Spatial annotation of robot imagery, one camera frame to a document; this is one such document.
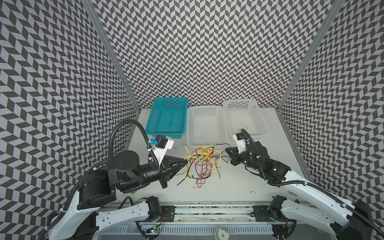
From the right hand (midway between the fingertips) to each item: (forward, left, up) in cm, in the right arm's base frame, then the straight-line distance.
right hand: (227, 148), depth 75 cm
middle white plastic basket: (+30, +9, -20) cm, 37 cm away
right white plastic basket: (+40, -23, -20) cm, 50 cm away
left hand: (-17, +18, +20) cm, 32 cm away
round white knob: (-34, +6, -9) cm, 36 cm away
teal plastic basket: (+37, +38, -18) cm, 56 cm away
